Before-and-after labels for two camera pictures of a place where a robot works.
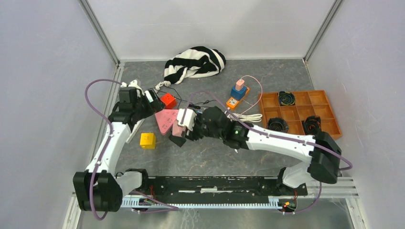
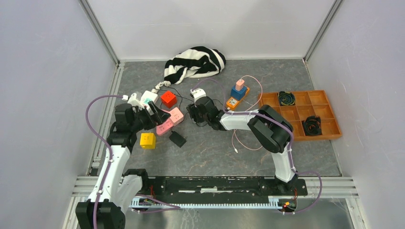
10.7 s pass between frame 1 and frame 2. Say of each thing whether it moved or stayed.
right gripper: moved
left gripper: moved
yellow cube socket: stayed
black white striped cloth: stayed
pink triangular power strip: stayed
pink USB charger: stayed
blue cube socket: stayed
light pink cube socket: moved
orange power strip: stayed
